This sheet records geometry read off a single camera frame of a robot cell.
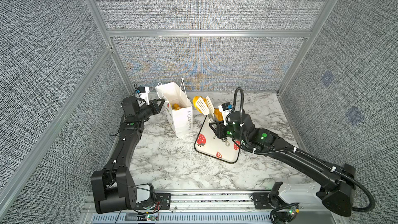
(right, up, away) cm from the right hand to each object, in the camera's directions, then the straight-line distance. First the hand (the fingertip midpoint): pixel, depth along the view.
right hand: (211, 123), depth 72 cm
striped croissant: (-8, +10, +2) cm, 13 cm away
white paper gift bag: (-16, -1, +16) cm, 23 cm away
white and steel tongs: (-3, +7, -2) cm, 8 cm away
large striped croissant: (-21, +7, +28) cm, 36 cm away
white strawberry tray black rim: (-1, -14, +20) cm, 24 cm away
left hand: (-24, +11, +7) cm, 27 cm away
